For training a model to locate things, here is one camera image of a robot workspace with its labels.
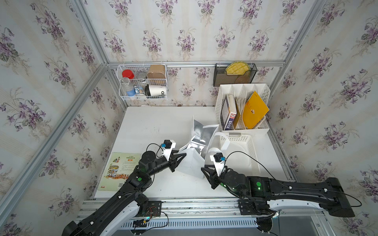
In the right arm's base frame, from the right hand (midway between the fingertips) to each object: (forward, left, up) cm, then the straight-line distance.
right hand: (204, 169), depth 67 cm
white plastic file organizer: (+55, -28, +2) cm, 62 cm away
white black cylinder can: (+48, +29, +8) cm, 56 cm away
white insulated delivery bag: (+5, +5, -4) cm, 8 cm away
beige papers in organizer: (+41, -24, +3) cm, 47 cm away
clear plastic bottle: (+46, +47, +10) cm, 66 cm away
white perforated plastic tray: (+3, -16, +8) cm, 18 cm away
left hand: (+6, +9, +1) cm, 10 cm away
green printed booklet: (+8, +50, -19) cm, 54 cm away
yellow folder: (+42, -36, -4) cm, 56 cm away
